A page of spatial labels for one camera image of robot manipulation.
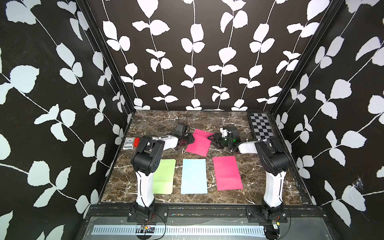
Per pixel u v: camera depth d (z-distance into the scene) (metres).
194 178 0.90
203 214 0.75
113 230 0.70
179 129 0.82
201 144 1.01
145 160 0.53
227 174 0.90
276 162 0.54
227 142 0.84
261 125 1.09
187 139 0.92
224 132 0.93
